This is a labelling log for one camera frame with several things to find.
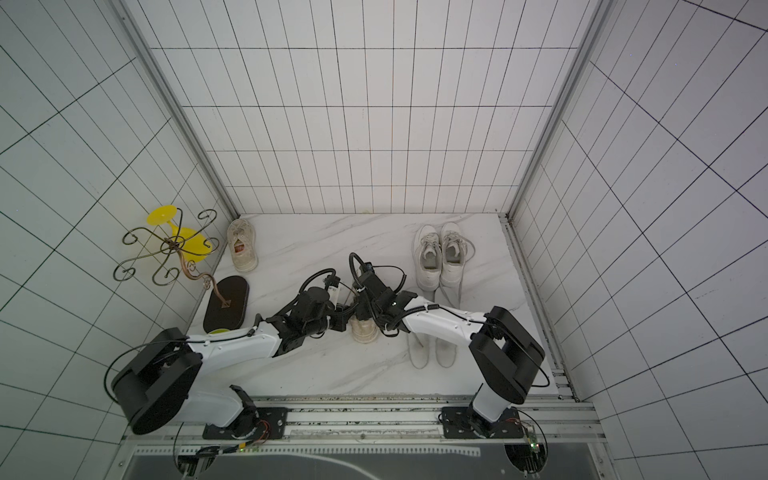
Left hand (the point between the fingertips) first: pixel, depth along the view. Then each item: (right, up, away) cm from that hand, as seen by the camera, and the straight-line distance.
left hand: (350, 315), depth 87 cm
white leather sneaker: (+25, +19, +10) cm, 33 cm away
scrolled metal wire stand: (-41, +21, -16) cm, 49 cm away
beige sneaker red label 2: (-40, +22, +16) cm, 49 cm away
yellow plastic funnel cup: (-37, +21, -14) cm, 45 cm away
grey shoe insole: (+20, -9, -2) cm, 22 cm away
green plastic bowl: (-37, -4, -4) cm, 38 cm away
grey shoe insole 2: (+28, -10, -2) cm, 30 cm away
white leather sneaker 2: (+34, +19, +10) cm, 41 cm away
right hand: (+4, +6, +1) cm, 7 cm away
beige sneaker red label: (+5, -3, -6) cm, 8 cm away
